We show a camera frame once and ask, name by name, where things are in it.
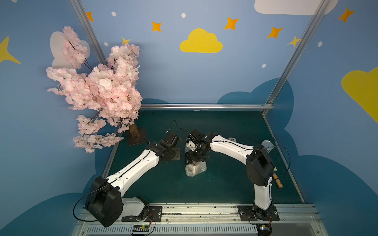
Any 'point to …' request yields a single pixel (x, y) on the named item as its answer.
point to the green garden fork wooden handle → (276, 179)
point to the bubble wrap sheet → (195, 168)
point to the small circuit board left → (141, 228)
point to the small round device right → (264, 229)
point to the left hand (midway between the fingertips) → (177, 152)
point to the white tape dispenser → (233, 139)
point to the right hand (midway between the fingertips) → (192, 160)
